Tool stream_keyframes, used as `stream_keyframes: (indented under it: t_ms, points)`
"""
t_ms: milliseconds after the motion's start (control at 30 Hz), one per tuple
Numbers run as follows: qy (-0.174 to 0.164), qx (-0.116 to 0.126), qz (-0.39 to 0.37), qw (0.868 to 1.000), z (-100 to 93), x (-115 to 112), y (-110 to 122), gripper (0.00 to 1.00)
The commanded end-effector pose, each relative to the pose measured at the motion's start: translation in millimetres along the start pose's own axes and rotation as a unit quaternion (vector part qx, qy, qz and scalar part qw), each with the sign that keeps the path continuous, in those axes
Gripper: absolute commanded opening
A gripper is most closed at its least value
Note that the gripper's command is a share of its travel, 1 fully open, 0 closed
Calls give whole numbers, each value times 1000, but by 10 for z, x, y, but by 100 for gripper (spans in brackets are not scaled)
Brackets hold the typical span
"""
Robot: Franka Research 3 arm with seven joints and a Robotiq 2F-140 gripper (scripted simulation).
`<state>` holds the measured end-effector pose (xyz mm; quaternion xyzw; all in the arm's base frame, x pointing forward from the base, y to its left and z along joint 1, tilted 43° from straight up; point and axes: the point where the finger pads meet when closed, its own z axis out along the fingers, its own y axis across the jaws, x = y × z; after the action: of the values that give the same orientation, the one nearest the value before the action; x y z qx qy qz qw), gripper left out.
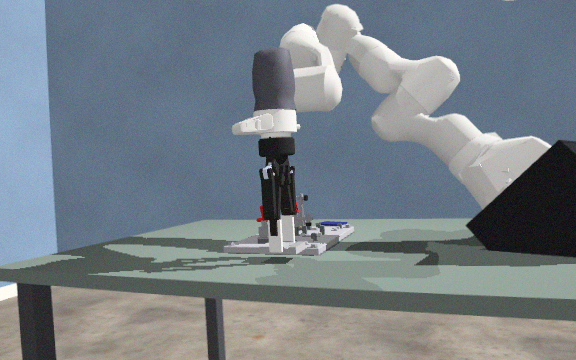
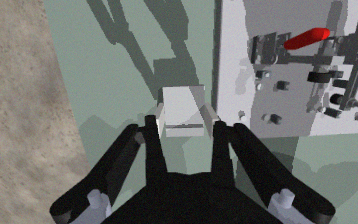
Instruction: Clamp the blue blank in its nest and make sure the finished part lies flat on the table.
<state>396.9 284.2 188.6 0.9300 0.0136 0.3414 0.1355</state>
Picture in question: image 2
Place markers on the grey fixture plate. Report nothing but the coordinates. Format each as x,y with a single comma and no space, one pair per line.
236,94

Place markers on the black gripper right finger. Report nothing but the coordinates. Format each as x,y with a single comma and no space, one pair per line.
286,197

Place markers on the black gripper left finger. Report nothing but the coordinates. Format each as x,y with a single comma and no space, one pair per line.
90,201

